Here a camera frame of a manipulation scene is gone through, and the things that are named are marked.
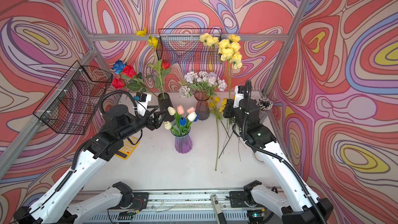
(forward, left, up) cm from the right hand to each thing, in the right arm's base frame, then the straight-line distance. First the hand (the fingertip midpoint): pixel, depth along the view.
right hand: (228, 103), depth 71 cm
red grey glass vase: (+14, +11, -18) cm, 26 cm away
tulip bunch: (-5, +17, -2) cm, 18 cm away
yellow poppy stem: (+26, +37, +3) cm, 45 cm away
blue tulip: (-8, +21, -1) cm, 22 cm away
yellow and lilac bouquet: (+20, +12, -2) cm, 23 cm away
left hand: (-5, +28, +4) cm, 29 cm away
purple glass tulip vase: (-8, +22, -10) cm, 26 cm away
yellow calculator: (-20, +39, +3) cm, 44 cm away
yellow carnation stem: (+22, -3, -25) cm, 34 cm away
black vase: (+15, +34, -14) cm, 40 cm away
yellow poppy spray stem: (+24, +3, -29) cm, 38 cm away
